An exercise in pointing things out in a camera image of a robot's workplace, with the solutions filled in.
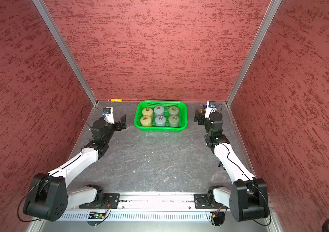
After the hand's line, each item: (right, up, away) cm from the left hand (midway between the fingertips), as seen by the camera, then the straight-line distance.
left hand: (118, 117), depth 84 cm
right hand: (+50, +3, -2) cm, 50 cm away
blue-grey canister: (+23, +5, +19) cm, 30 cm away
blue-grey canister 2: (+24, -3, +14) cm, 28 cm away
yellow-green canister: (+15, +4, +19) cm, 24 cm away
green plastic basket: (+40, +9, +25) cm, 47 cm away
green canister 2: (+33, -3, +13) cm, 36 cm away
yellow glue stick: (-16, +14, +38) cm, 43 cm away
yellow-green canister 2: (+14, -3, +13) cm, 20 cm away
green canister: (+33, +4, +19) cm, 39 cm away
